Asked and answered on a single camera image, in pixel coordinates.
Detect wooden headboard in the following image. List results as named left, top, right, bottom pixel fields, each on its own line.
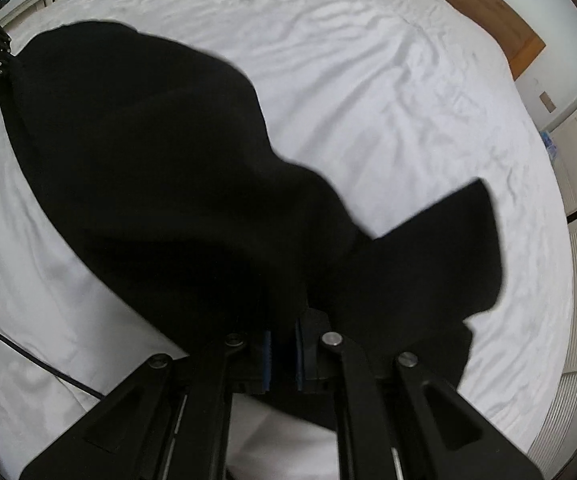
left=446, top=0, right=546, bottom=80

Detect black pants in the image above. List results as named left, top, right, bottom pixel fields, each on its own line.
left=0, top=18, right=509, bottom=430

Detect black cable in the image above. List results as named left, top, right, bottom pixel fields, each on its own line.
left=0, top=314, right=105, bottom=402

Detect beige wall switch right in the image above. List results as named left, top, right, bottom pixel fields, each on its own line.
left=539, top=91, right=557, bottom=113

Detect white bed duvet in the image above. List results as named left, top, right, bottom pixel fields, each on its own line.
left=0, top=0, right=573, bottom=479

